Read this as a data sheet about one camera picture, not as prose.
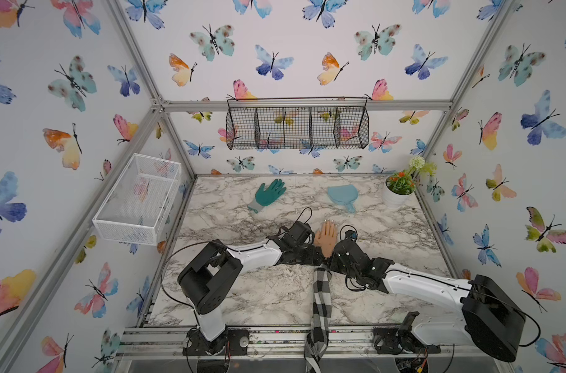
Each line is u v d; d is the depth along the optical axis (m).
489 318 0.42
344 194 1.15
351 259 0.65
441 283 0.49
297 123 0.98
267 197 1.11
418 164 0.99
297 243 0.73
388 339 0.74
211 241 0.50
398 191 0.99
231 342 0.73
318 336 0.70
